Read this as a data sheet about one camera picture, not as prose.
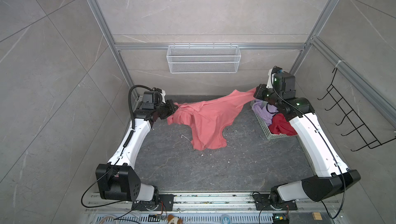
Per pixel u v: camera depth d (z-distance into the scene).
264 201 0.73
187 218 0.70
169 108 0.70
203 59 1.01
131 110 0.55
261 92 0.63
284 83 0.50
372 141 0.58
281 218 0.70
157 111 0.66
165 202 0.73
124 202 0.46
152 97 0.61
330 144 0.43
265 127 0.94
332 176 0.39
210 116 0.82
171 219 0.68
